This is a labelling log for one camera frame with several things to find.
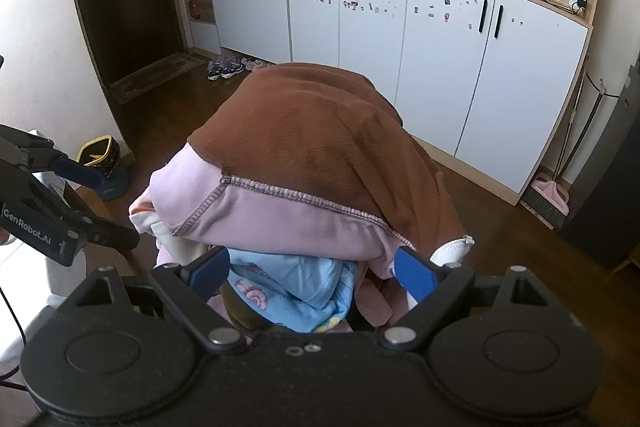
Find yellow black bag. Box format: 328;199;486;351
76;135;120;179

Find pink broom and dustpan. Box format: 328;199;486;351
519;70;622;230

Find black refrigerator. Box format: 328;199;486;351
560;66;639;270

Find light blue patterned cloth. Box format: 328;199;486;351
228;249;358;333

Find brown pink green shirt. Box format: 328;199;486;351
129;63;473;331

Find white cabinet row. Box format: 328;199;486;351
213;0;590;204

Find door mat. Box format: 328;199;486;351
110;53;204;105

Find pair of sneakers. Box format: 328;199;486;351
207;56;245;81

